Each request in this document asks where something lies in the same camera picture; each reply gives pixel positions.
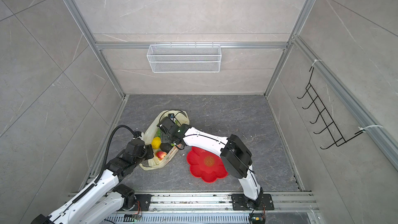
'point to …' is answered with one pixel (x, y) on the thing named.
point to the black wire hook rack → (338, 137)
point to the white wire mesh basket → (184, 58)
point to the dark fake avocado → (166, 146)
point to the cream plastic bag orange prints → (165, 133)
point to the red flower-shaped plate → (209, 167)
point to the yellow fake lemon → (156, 142)
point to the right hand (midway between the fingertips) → (167, 134)
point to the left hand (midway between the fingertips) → (151, 144)
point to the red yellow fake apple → (160, 155)
